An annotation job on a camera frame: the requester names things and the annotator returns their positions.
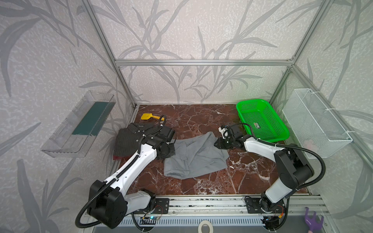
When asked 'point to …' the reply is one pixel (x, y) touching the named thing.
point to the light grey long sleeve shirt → (195, 155)
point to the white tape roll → (203, 222)
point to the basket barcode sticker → (257, 125)
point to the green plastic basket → (266, 125)
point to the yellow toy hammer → (148, 116)
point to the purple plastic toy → (313, 223)
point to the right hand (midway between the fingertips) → (214, 140)
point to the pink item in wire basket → (309, 144)
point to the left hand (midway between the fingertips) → (172, 149)
